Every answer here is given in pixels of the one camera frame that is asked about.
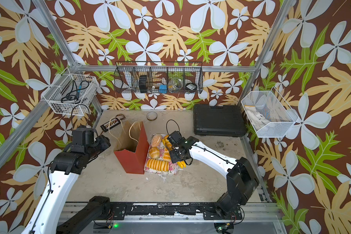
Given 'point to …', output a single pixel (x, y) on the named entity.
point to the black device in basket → (143, 84)
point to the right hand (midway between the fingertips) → (175, 156)
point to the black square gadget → (191, 86)
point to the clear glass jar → (175, 85)
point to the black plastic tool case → (225, 121)
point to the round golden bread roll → (154, 152)
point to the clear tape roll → (151, 116)
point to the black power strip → (110, 124)
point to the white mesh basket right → (269, 115)
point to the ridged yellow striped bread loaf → (157, 165)
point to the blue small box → (163, 88)
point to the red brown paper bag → (131, 146)
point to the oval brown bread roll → (156, 140)
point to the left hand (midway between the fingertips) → (107, 139)
